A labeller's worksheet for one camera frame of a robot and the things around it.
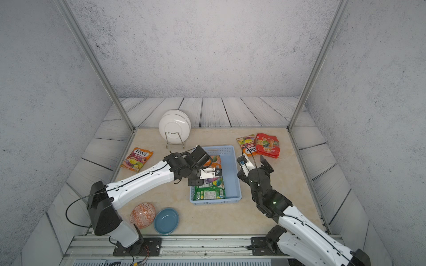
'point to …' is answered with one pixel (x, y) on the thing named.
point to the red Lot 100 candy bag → (267, 146)
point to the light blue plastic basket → (232, 188)
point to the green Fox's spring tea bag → (213, 189)
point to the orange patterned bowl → (142, 215)
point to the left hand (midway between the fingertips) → (204, 175)
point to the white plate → (175, 126)
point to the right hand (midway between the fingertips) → (256, 161)
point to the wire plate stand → (176, 144)
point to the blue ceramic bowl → (166, 221)
